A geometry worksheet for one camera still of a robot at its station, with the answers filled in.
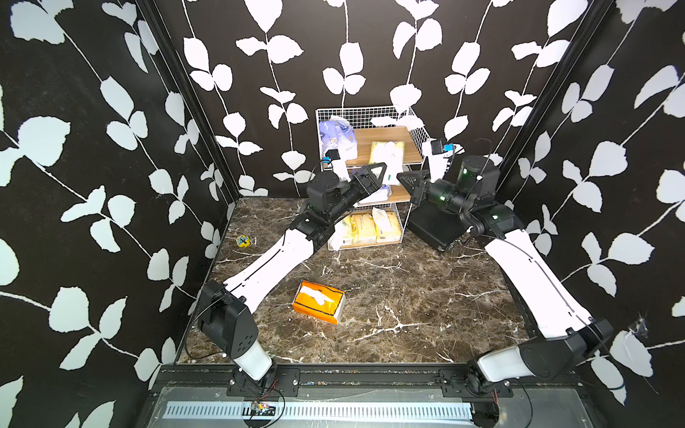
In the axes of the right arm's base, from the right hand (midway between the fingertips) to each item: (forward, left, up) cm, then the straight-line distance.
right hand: (396, 172), depth 64 cm
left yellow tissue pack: (+9, +15, -38) cm, 41 cm away
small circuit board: (-45, +35, -45) cm, 73 cm away
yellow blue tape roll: (+9, +55, -43) cm, 70 cm away
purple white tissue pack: (+9, +2, -17) cm, 19 cm away
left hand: (+3, +3, 0) cm, 4 cm away
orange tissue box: (-18, +21, -37) cm, 46 cm away
